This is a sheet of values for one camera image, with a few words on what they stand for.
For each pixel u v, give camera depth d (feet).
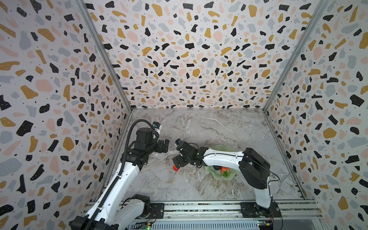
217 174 2.82
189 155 2.21
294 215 2.41
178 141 2.61
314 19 2.46
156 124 2.21
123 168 1.55
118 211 1.75
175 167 2.97
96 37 2.60
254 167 1.67
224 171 2.74
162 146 2.26
